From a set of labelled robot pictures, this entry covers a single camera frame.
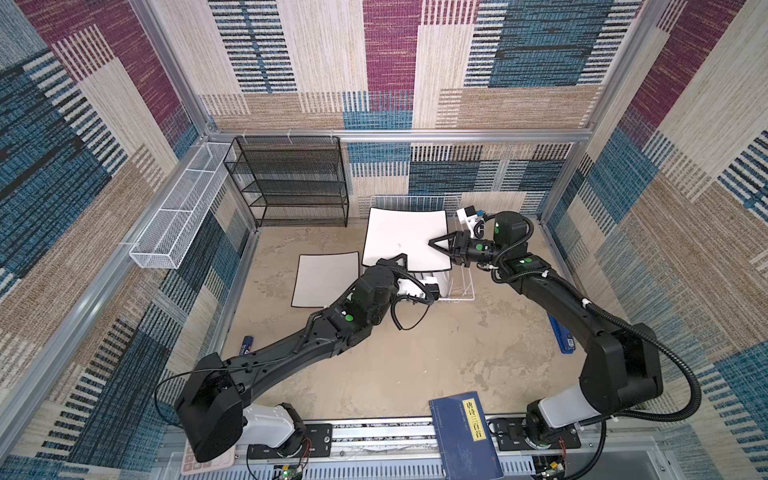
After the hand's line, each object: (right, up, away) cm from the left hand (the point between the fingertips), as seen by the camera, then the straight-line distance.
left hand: (398, 246), depth 73 cm
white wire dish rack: (+20, -11, +28) cm, 37 cm away
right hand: (+8, -1, +3) cm, 9 cm away
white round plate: (+14, -11, +18) cm, 26 cm away
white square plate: (-2, +3, +4) cm, 6 cm away
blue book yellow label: (+16, -46, 0) cm, 49 cm away
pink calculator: (-48, -51, -3) cm, 70 cm away
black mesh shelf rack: (-37, +24, +36) cm, 57 cm away
